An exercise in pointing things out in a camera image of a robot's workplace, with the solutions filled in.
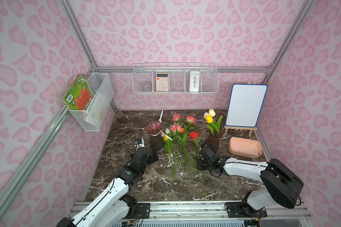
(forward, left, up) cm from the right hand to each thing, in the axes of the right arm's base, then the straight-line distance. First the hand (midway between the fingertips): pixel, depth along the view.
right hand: (197, 163), depth 90 cm
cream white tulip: (+16, -3, +28) cm, 33 cm away
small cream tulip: (+23, +21, +3) cm, 31 cm away
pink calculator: (+42, +23, +31) cm, 57 cm away
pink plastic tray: (+12, -34, 0) cm, 36 cm away
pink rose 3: (+22, +15, +8) cm, 28 cm away
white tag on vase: (+15, +22, +10) cm, 29 cm away
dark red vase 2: (+13, -11, +6) cm, 17 cm away
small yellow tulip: (+16, +21, +3) cm, 27 cm away
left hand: (+2, +28, +14) cm, 32 cm away
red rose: (+18, +1, +4) cm, 18 cm away
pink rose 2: (+32, +4, +4) cm, 32 cm away
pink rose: (+35, +14, +3) cm, 38 cm away
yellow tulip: (+12, -4, +29) cm, 32 cm away
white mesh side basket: (+9, +56, +32) cm, 65 cm away
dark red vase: (+16, +27, +16) cm, 35 cm away
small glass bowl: (+38, +32, +29) cm, 58 cm away
